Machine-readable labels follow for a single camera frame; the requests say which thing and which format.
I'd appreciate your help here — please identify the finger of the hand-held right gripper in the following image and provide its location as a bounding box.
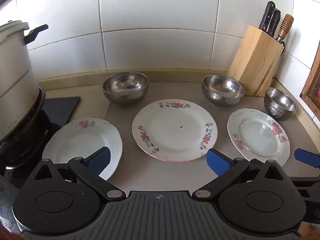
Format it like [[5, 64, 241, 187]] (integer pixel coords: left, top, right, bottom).
[[294, 148, 320, 169]]

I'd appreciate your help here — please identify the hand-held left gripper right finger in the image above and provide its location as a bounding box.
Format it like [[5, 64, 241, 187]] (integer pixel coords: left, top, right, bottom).
[[192, 148, 294, 201]]

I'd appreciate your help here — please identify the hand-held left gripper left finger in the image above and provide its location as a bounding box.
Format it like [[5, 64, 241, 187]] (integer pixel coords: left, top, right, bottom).
[[26, 147, 126, 201]]

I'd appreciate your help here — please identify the medium steel bowl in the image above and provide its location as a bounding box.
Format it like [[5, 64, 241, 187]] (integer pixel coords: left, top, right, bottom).
[[202, 74, 245, 108]]

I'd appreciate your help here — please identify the white pink-flower plate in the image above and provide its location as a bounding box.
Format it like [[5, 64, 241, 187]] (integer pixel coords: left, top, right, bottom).
[[227, 108, 291, 167], [42, 118, 123, 181]]

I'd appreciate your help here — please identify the grey counter mat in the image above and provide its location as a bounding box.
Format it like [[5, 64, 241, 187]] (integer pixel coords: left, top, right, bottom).
[[104, 81, 316, 198]]

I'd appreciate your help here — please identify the small steel bowl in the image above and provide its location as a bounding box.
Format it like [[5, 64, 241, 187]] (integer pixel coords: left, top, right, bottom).
[[264, 87, 297, 121]]

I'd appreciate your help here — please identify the large floral rim plate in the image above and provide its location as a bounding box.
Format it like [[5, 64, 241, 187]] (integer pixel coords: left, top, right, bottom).
[[132, 99, 218, 162]]

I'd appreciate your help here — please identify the black gas stove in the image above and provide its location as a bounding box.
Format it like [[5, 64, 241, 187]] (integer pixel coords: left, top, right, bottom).
[[0, 87, 82, 191]]

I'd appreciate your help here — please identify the large steel bowl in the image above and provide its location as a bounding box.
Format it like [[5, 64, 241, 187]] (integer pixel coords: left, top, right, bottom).
[[102, 72, 150, 106]]

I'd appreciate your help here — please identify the wooden knife block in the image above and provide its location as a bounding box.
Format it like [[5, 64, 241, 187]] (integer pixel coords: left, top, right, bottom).
[[226, 25, 285, 98]]

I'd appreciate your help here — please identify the grey pressure cooker pot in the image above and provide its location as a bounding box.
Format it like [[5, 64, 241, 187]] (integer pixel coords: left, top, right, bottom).
[[0, 20, 49, 143]]

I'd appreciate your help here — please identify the reddish brown cloth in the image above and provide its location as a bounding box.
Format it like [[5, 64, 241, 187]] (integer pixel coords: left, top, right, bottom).
[[0, 226, 15, 240]]

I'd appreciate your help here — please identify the wooden window frame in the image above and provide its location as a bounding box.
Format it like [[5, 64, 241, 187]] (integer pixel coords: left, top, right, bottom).
[[299, 39, 320, 120]]

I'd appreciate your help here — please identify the wooden handle knife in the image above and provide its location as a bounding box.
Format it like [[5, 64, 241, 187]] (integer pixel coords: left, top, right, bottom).
[[275, 14, 294, 43]]

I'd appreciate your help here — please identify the black ribbed handle knife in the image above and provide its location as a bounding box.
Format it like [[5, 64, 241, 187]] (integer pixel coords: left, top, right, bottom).
[[268, 8, 282, 38]]

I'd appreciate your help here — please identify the black riveted handle knife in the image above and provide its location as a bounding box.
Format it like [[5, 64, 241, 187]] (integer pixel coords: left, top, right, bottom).
[[258, 1, 276, 32]]

